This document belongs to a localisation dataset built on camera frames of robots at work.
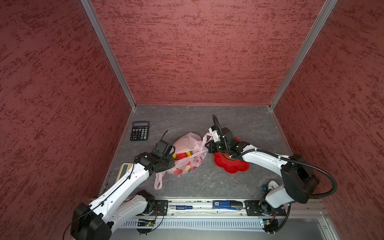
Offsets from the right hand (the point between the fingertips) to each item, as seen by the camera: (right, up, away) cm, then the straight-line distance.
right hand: (204, 148), depth 85 cm
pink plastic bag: (-8, -3, +5) cm, 10 cm away
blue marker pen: (-13, -28, -11) cm, 33 cm away
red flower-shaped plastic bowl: (+16, -11, +3) cm, 20 cm away
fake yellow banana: (-10, -5, +4) cm, 12 cm away
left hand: (-19, -9, -6) cm, 22 cm away
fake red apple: (-14, -5, +2) cm, 15 cm away
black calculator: (-45, +9, +18) cm, 49 cm away
